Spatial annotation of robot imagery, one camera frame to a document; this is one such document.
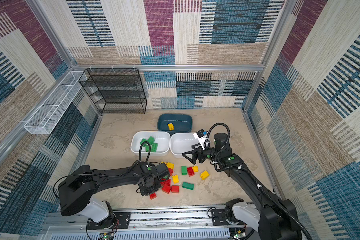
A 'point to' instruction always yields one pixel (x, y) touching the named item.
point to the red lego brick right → (190, 171)
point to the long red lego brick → (153, 195)
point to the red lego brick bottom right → (175, 189)
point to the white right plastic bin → (182, 142)
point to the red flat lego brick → (167, 182)
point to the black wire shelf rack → (115, 90)
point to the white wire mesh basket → (43, 121)
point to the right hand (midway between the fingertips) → (188, 152)
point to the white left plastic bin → (160, 142)
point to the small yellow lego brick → (195, 169)
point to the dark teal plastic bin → (174, 122)
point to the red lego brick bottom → (166, 188)
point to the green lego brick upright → (184, 170)
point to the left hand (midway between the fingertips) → (157, 189)
